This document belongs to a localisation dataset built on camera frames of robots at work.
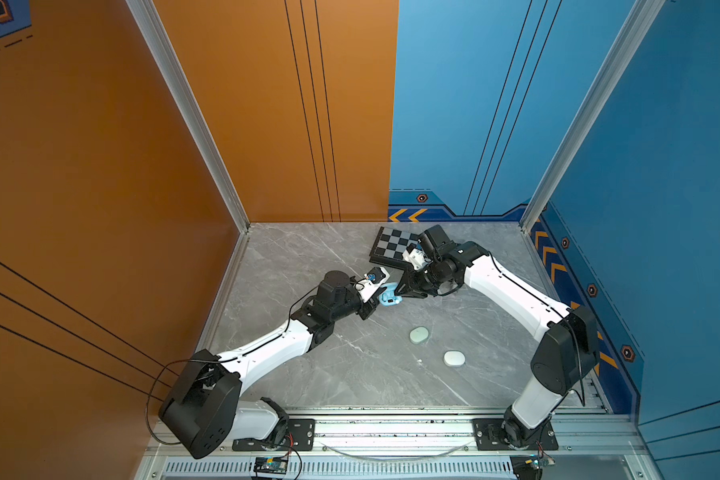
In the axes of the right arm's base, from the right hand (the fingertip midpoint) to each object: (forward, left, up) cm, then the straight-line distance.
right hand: (394, 292), depth 80 cm
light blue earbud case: (-1, +2, 0) cm, 2 cm away
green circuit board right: (-36, -33, -18) cm, 52 cm away
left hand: (+2, +3, +1) cm, 4 cm away
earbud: (-12, -7, -18) cm, 23 cm away
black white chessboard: (+28, 0, -13) cm, 31 cm away
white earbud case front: (-12, -17, -17) cm, 27 cm away
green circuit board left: (-36, +31, -20) cm, 52 cm away
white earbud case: (-5, -8, -16) cm, 18 cm away
